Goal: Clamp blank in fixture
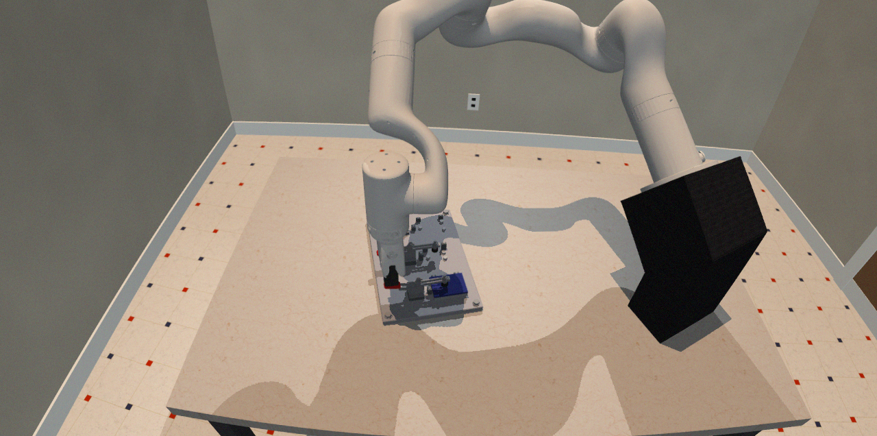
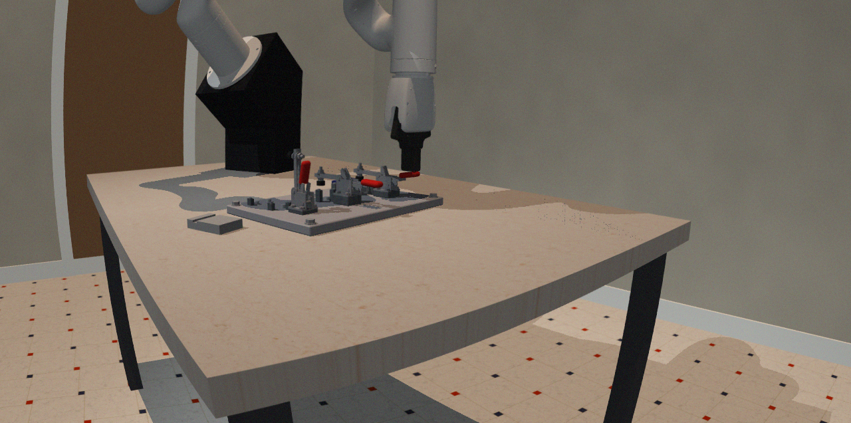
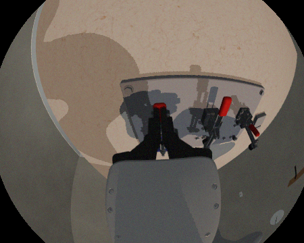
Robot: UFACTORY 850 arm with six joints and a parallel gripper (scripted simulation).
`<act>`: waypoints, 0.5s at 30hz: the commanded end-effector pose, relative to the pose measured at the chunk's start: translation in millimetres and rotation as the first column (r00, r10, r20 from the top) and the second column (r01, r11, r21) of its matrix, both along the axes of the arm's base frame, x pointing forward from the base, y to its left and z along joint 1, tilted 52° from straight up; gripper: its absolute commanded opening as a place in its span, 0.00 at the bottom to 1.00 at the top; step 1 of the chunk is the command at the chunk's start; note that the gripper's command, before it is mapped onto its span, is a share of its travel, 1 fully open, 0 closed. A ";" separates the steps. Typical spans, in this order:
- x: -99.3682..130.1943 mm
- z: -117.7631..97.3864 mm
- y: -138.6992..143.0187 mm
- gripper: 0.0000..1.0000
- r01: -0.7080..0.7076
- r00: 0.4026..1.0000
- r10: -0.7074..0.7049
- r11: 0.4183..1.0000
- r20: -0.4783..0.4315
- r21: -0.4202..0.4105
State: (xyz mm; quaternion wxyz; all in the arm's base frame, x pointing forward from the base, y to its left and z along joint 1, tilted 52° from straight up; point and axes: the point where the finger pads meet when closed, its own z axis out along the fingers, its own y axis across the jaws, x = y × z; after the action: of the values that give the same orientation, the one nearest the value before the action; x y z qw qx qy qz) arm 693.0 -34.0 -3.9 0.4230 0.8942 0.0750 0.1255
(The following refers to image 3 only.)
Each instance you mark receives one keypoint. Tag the grey toggle clamp with red handle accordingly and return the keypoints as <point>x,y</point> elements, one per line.
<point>159,106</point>
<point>212,119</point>
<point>245,118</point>

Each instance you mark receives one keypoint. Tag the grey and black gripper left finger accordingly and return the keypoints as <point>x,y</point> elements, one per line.
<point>147,149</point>

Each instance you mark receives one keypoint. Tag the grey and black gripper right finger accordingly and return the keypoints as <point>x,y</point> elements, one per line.
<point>176,147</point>

